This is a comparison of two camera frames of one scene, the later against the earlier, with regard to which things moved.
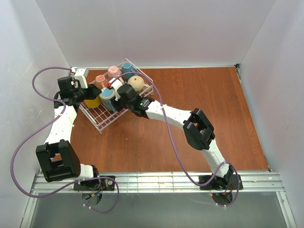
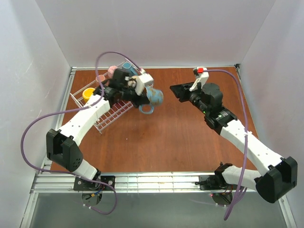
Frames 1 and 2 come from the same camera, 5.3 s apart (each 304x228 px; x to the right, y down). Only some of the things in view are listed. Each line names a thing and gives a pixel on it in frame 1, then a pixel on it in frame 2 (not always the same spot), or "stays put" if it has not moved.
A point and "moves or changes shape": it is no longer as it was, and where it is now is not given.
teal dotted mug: [127, 67] stays put
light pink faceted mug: [113, 71] stays put
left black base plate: [97, 184] stays put
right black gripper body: [119, 104] to [187, 92]
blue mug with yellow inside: [106, 94] moves or changes shape
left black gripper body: [94, 91] to [137, 97]
